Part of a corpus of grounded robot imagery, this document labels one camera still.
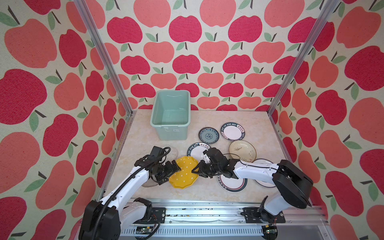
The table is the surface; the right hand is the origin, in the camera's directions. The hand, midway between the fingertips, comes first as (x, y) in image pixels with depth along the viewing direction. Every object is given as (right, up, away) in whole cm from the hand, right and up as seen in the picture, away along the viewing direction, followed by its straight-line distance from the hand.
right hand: (193, 171), depth 81 cm
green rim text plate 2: (+29, +21, +27) cm, 45 cm away
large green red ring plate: (+22, -9, +2) cm, 24 cm away
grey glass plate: (-20, -1, -14) cm, 25 cm away
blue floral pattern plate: (+12, +18, +27) cm, 34 cm away
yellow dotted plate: (-4, -4, 0) cm, 6 cm away
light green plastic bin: (-18, +34, +39) cm, 55 cm away
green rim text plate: (+2, +8, +20) cm, 22 cm away
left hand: (-8, -2, 0) cm, 9 cm away
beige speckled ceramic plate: (+34, +8, +17) cm, 39 cm away
